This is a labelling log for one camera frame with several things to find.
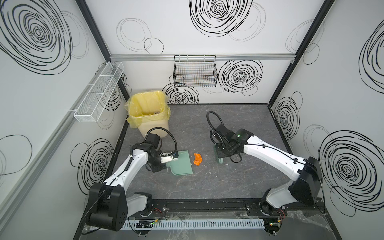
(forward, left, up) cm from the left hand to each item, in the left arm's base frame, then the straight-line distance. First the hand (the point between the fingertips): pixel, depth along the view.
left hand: (163, 162), depth 84 cm
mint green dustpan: (0, -11, -3) cm, 11 cm away
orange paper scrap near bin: (+4, -20, -4) cm, 21 cm away
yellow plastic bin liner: (+35, +16, +8) cm, 39 cm away
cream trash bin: (+16, +12, +11) cm, 23 cm away
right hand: (+3, -30, +8) cm, 31 cm away
